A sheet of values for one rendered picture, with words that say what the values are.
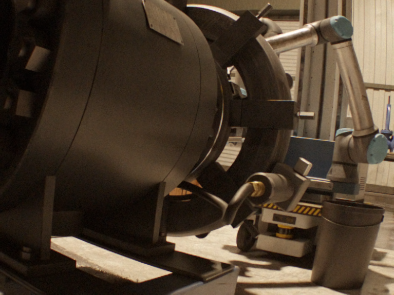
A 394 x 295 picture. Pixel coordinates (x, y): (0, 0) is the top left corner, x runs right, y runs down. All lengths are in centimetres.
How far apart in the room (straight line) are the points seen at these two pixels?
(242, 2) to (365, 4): 334
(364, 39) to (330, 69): 767
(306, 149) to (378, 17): 813
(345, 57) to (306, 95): 60
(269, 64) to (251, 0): 984
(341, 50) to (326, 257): 94
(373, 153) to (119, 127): 148
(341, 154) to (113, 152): 157
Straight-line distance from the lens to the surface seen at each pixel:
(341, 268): 177
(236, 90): 140
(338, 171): 214
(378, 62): 990
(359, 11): 1041
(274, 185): 98
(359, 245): 176
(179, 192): 277
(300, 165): 120
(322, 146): 235
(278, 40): 190
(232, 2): 1130
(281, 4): 1061
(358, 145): 204
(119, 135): 72
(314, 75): 252
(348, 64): 197
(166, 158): 87
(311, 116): 113
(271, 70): 121
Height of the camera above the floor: 50
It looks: 2 degrees up
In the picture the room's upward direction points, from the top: 9 degrees clockwise
